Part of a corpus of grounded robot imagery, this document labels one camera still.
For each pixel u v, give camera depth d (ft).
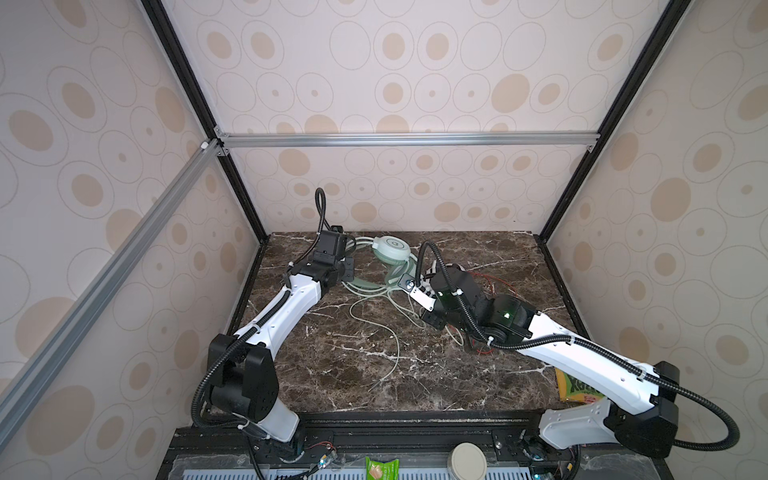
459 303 1.58
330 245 2.13
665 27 2.29
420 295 1.91
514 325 1.51
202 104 2.71
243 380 1.41
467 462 2.18
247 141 3.04
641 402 1.30
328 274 1.98
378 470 2.25
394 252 2.53
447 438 2.50
